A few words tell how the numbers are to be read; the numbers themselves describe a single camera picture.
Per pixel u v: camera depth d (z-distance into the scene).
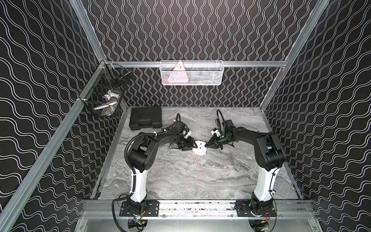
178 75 0.88
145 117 1.07
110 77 0.98
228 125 0.84
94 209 0.76
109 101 0.86
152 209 0.75
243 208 0.74
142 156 0.53
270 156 0.53
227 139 0.84
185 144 0.86
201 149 0.93
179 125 0.83
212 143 0.86
